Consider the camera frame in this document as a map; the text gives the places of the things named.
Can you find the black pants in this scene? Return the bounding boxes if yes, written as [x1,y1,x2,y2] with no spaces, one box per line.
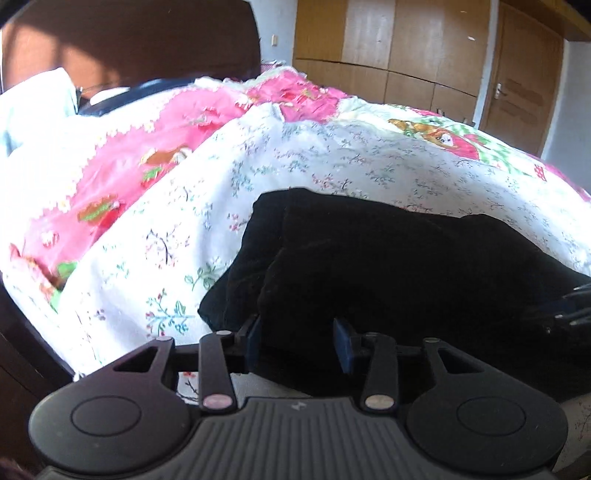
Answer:
[198,187,591,402]

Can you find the dark wooden bed frame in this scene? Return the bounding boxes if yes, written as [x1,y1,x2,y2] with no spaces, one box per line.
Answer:
[0,281,77,462]

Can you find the floral printed blanket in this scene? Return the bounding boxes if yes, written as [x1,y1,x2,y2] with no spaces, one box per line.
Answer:
[0,65,591,377]

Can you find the dark blue cloth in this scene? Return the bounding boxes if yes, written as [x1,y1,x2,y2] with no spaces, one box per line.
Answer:
[76,78,195,115]

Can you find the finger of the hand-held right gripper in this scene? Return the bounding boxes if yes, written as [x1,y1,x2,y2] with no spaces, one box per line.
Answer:
[530,283,591,334]

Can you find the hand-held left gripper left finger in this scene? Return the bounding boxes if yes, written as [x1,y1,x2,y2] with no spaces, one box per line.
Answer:
[113,314,263,412]

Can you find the white pillow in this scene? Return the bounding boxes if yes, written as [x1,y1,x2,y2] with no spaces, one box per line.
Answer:
[0,67,79,155]

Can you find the wooden door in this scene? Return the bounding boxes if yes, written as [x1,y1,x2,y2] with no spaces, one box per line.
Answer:
[478,2,565,157]

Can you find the dark wooden headboard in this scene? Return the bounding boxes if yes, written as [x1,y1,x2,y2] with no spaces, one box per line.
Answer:
[0,0,262,95]

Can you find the wooden wardrobe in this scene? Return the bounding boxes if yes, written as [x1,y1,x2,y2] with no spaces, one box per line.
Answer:
[292,0,500,123]

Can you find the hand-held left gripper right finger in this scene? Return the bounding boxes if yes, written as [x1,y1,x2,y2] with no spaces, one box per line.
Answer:
[333,318,482,412]

